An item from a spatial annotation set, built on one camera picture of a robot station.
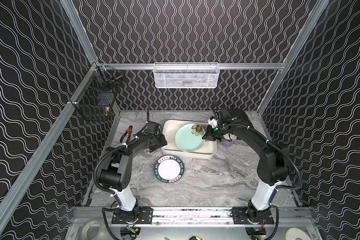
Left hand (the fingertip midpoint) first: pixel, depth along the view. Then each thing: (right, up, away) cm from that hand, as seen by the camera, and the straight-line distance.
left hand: (165, 141), depth 95 cm
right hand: (+23, +3, -6) cm, 24 cm away
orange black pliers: (-26, +7, +11) cm, 30 cm away
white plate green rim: (+3, -15, -9) cm, 18 cm away
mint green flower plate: (+15, +3, -1) cm, 16 cm away
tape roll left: (-34, -39, -27) cm, 58 cm away
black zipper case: (+56, +17, +15) cm, 60 cm away
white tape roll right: (+63, -40, -25) cm, 79 cm away
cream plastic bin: (+28, -6, +3) cm, 29 cm away
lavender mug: (+41, -1, +4) cm, 41 cm away
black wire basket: (-44, +26, 0) cm, 51 cm away
